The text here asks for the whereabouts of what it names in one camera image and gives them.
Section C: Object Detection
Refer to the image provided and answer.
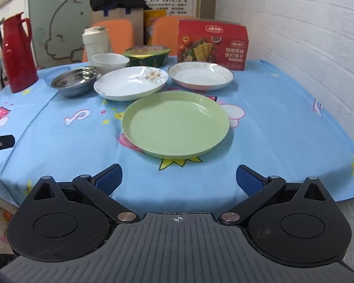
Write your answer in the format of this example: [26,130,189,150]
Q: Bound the green plastic plate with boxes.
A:
[122,91,231,159]

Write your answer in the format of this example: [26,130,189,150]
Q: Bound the white floral plate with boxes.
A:
[93,66,169,101]

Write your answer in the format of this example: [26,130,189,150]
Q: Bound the brown paper bag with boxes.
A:
[90,6,145,45]

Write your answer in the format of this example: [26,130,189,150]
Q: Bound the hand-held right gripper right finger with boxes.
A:
[218,164,329,225]

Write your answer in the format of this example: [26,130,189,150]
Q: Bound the black cloth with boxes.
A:
[89,0,152,12]

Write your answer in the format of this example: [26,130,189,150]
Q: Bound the white tumbler with lid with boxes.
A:
[82,26,111,63]

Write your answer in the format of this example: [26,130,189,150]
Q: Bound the blue plastic bowl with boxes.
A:
[41,70,61,88]

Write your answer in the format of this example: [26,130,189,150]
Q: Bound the blue printed tablecloth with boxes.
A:
[0,54,354,213]

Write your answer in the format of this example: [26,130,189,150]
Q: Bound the white gold-rimmed plate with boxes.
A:
[167,62,237,91]

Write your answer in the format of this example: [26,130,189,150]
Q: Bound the yellow snack bag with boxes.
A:
[143,9,167,46]

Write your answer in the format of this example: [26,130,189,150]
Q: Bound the glass door with rabbit drawing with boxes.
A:
[28,0,92,68]

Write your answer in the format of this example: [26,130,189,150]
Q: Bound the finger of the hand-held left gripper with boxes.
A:
[0,135,15,158]

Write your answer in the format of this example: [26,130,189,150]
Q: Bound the red thermos jug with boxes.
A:
[1,12,39,94]

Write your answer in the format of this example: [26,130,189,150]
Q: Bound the orange chair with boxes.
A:
[151,16,201,57]
[82,19,135,62]

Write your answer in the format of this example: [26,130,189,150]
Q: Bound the red cracker box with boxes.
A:
[177,19,249,71]

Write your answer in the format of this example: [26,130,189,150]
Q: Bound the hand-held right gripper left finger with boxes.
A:
[25,163,137,224]

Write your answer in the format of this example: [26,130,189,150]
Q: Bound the stainless steel bowl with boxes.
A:
[50,66,104,98]

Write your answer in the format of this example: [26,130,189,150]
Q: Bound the white bowl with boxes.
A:
[92,53,130,73]

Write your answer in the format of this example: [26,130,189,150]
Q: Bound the green instant noodle bowl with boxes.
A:
[123,45,172,68]

